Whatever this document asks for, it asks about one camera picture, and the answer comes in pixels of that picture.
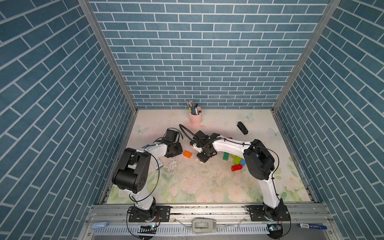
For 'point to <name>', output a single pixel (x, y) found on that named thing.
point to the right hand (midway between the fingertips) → (203, 158)
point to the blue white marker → (310, 226)
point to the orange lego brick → (187, 154)
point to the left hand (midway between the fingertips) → (184, 150)
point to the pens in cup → (194, 109)
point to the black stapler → (242, 128)
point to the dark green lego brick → (225, 156)
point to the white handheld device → (204, 225)
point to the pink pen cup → (196, 119)
